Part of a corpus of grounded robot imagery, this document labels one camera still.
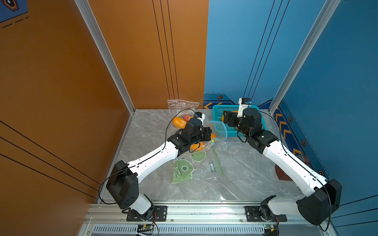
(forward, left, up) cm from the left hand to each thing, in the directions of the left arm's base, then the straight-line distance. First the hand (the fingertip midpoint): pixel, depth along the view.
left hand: (213, 129), depth 78 cm
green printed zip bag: (-14, +17, -23) cm, 31 cm away
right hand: (+6, -9, +7) cm, 13 cm away
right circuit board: (-40, -28, -27) cm, 56 cm away
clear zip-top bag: (+35, +21, -23) cm, 47 cm away
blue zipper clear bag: (+9, -6, -13) cm, 17 cm away
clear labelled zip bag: (-9, 0, -24) cm, 26 cm away
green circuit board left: (-41, +33, -25) cm, 59 cm away
